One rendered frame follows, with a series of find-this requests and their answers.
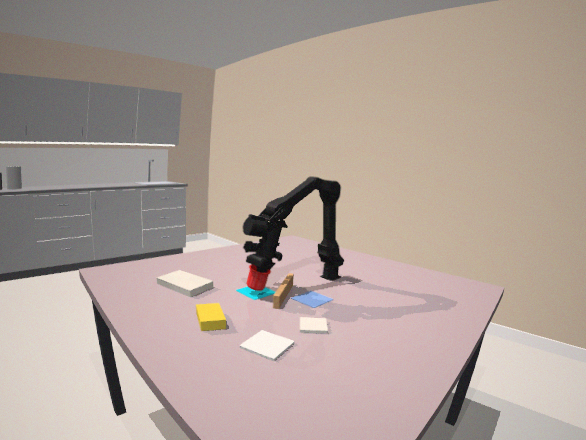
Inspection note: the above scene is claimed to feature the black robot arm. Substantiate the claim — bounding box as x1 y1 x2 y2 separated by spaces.
243 176 344 281

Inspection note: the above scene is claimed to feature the white flat rectangular block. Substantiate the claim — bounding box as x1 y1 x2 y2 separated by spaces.
157 270 213 297

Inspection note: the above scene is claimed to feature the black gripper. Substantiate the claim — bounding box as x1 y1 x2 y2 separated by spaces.
246 236 282 273

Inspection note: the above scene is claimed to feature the cream flat square tile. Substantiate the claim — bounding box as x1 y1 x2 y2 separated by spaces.
300 317 328 334

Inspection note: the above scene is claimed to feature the white flat square pad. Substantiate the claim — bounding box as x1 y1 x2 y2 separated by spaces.
239 330 295 361

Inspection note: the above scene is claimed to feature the yellow rectangular block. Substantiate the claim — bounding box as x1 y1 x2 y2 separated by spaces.
196 303 226 331

